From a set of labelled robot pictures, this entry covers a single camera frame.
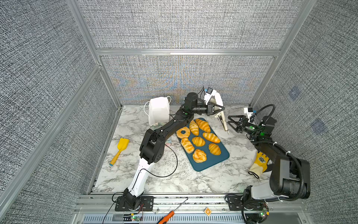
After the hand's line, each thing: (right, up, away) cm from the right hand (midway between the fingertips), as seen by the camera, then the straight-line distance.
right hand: (228, 120), depth 80 cm
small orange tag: (-14, -46, -10) cm, 49 cm away
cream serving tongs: (-5, +2, -4) cm, 7 cm away
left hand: (-4, +6, -4) cm, 8 cm away
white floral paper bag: (-43, +8, +13) cm, 45 cm away
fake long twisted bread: (-23, -16, +11) cm, 30 cm away
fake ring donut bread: (-27, -11, +17) cm, 34 cm away
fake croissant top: (-10, -4, +22) cm, 24 cm away
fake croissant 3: (-6, -19, +9) cm, 22 cm away
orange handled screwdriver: (-35, -48, -12) cm, 61 cm away
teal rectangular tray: (-11, -18, +14) cm, 26 cm away
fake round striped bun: (-15, -14, +12) cm, 24 cm away
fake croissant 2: (-6, -12, +15) cm, 20 cm away
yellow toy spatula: (-67, -17, +15) cm, 70 cm away
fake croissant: (-18, -6, +20) cm, 27 cm away
